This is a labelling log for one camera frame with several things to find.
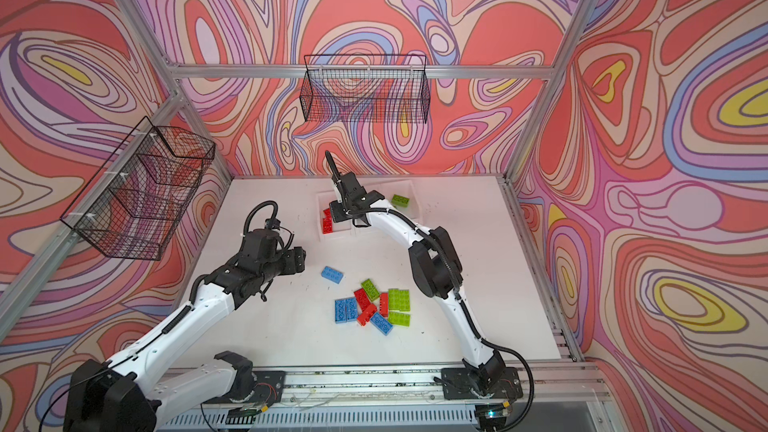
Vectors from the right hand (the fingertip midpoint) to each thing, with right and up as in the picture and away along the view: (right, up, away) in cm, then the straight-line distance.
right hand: (341, 215), depth 98 cm
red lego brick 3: (+8, -25, -10) cm, 28 cm away
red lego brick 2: (-6, 0, +7) cm, 10 cm away
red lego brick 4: (+9, -28, -15) cm, 33 cm away
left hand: (-10, -10, -14) cm, 20 cm away
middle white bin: (+14, -3, -30) cm, 33 cm away
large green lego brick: (+19, -25, -11) cm, 33 cm away
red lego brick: (-6, -3, +4) cm, 7 cm away
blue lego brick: (-2, -18, -7) cm, 19 cm away
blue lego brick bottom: (+13, -30, -14) cm, 36 cm away
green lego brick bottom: (+19, -29, -14) cm, 37 cm away
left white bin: (-1, -5, +5) cm, 7 cm away
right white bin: (+16, +10, +13) cm, 23 cm away
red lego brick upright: (+14, -25, -13) cm, 32 cm away
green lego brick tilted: (+10, -22, -9) cm, 26 cm away
